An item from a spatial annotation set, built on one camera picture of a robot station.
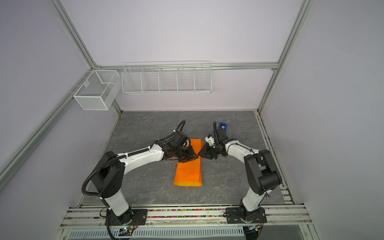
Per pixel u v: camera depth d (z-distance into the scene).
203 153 0.86
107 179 0.46
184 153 0.75
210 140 0.87
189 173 0.81
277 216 0.75
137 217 0.74
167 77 1.04
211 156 0.83
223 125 1.02
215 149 0.79
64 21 0.73
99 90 0.96
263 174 0.47
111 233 0.70
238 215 0.74
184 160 0.78
